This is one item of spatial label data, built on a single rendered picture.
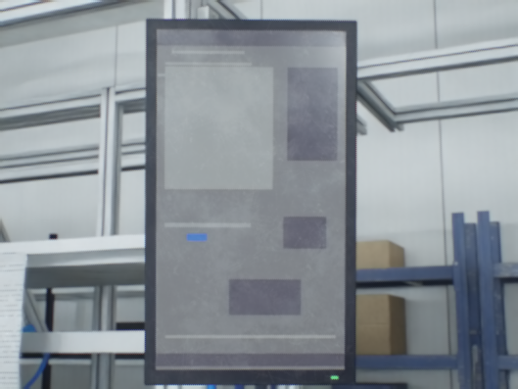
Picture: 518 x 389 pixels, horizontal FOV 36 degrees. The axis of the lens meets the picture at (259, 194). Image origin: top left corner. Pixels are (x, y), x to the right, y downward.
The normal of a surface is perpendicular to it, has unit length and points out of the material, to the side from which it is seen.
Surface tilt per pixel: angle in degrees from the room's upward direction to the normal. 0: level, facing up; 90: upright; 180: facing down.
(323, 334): 101
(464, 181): 90
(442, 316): 90
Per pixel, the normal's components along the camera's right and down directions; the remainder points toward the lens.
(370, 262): -0.40, -0.18
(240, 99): 0.02, 0.00
